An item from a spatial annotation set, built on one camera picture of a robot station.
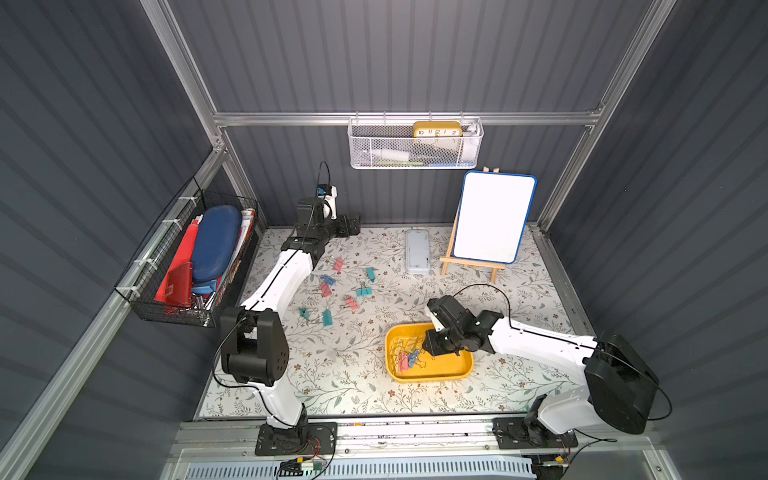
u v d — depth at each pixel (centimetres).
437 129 87
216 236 75
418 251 111
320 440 73
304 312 92
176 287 65
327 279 105
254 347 47
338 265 108
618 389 43
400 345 87
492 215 91
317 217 69
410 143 89
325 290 102
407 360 83
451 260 102
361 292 102
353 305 96
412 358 84
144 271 62
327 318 95
